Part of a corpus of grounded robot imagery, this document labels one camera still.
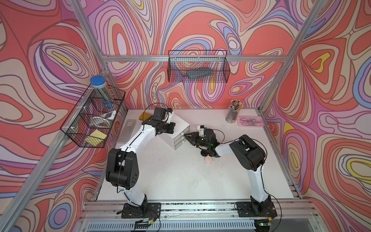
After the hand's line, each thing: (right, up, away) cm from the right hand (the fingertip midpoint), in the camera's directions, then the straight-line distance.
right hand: (184, 139), depth 95 cm
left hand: (-6, +8, -5) cm, 11 cm away
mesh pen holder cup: (+37, +23, +7) cm, 44 cm away
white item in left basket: (-38, +15, -22) cm, 46 cm away
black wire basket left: (-48, +12, -22) cm, 54 cm away
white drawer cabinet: (-4, +1, -4) cm, 6 cm away
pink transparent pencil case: (+52, +12, +17) cm, 56 cm away
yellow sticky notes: (-39, +4, -32) cm, 50 cm away
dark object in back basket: (+10, +46, +7) cm, 47 cm away
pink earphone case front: (+15, -13, -4) cm, 20 cm away
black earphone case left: (+13, -9, -3) cm, 16 cm away
